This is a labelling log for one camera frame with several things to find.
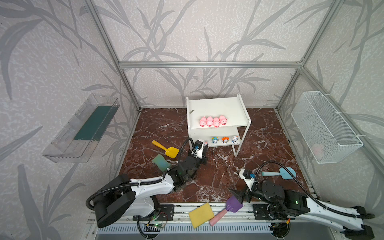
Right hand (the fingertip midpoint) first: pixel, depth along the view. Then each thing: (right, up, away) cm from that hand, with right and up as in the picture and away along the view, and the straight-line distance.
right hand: (234, 177), depth 73 cm
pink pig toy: (-15, +27, -6) cm, 32 cm away
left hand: (-13, +17, +5) cm, 22 cm away
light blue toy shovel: (+34, -4, +18) cm, 39 cm away
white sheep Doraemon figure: (+2, +18, +7) cm, 19 cm away
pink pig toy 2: (-12, +28, -6) cm, 31 cm away
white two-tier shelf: (-1, +35, +3) cm, 35 cm away
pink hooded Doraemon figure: (-14, +16, +4) cm, 22 cm away
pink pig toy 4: (-6, +28, -5) cm, 29 cm away
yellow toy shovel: (-36, +7, +23) cm, 43 cm away
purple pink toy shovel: (0, -15, +2) cm, 15 cm away
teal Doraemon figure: (-9, +18, +6) cm, 21 cm away
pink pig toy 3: (-9, +27, -6) cm, 29 cm away
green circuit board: (-38, -22, -2) cm, 44 cm away
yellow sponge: (-16, -19, 0) cm, 24 cm away
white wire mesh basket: (+38, +21, -9) cm, 44 cm away
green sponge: (-41, +3, +17) cm, 45 cm away
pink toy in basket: (+42, +13, +1) cm, 44 cm away
